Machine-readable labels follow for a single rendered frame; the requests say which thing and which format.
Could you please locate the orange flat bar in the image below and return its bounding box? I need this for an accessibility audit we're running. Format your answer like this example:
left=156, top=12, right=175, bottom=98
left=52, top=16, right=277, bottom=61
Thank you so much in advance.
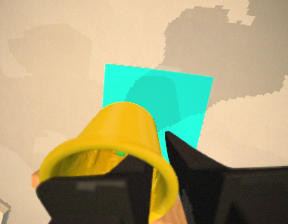
left=31, top=169, right=187, bottom=224

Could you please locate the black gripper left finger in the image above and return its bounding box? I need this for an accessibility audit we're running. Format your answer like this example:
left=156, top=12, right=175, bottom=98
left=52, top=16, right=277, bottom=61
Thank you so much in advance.
left=36, top=154, right=153, bottom=224

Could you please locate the yellow cup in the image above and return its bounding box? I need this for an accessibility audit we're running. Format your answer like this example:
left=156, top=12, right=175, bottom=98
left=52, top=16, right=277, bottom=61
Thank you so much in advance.
left=38, top=102, right=178, bottom=223

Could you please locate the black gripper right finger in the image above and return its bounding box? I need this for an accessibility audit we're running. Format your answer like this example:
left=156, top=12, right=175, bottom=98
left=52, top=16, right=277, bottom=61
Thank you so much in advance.
left=165, top=131, right=288, bottom=224

